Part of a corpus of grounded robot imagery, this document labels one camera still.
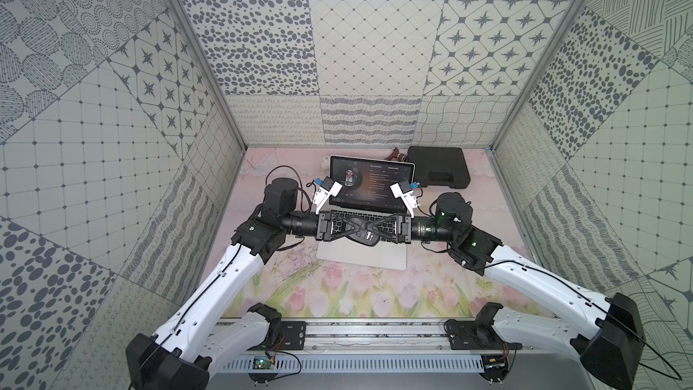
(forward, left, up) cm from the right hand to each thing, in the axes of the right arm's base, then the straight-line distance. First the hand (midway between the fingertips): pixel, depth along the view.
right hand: (369, 230), depth 64 cm
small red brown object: (+50, -13, -25) cm, 57 cm away
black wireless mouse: (-2, +1, +1) cm, 3 cm away
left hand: (0, +3, +3) cm, 4 cm away
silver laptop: (+27, 0, -19) cm, 33 cm away
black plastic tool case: (+42, -30, -24) cm, 57 cm away
